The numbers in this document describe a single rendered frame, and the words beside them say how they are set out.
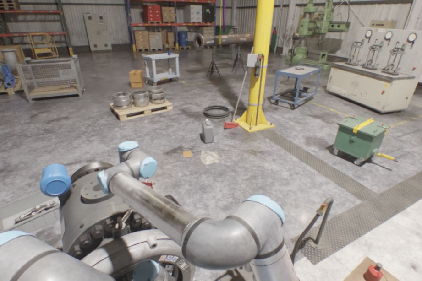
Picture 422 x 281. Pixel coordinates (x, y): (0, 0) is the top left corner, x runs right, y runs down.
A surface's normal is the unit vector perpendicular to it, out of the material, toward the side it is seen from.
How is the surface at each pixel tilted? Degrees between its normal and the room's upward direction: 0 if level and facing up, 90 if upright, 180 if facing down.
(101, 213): 5
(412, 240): 0
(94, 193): 0
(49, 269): 21
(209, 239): 28
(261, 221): 34
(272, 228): 59
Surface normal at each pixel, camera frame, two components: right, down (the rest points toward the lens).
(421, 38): -0.96, 0.13
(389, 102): 0.29, 0.46
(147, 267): -0.11, -0.69
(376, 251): 0.01, -0.88
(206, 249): -0.22, -0.21
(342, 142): -0.80, 0.28
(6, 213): 0.70, 0.34
